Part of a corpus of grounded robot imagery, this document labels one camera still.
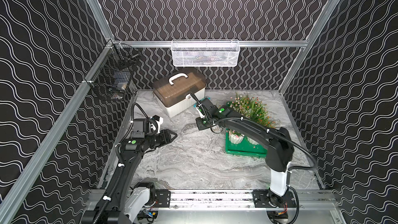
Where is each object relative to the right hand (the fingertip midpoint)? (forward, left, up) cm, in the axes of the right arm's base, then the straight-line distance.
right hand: (199, 123), depth 86 cm
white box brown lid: (+16, +16, +8) cm, 24 cm away
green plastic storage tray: (-8, -27, -14) cm, 31 cm away
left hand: (-10, +12, +5) cm, 17 cm away
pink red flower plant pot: (-4, -20, -8) cm, 22 cm away
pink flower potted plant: (+14, -22, 0) cm, 26 cm away
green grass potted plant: (+13, -33, -2) cm, 35 cm away
